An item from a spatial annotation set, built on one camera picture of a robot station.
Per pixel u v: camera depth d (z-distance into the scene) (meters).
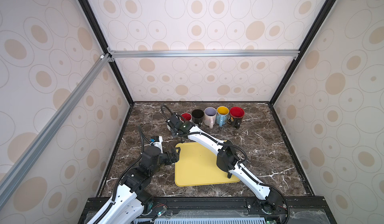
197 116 0.99
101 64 0.82
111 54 0.90
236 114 1.00
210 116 0.98
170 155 0.67
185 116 1.04
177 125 0.76
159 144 0.68
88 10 0.73
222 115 1.00
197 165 0.87
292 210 0.73
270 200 0.64
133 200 0.62
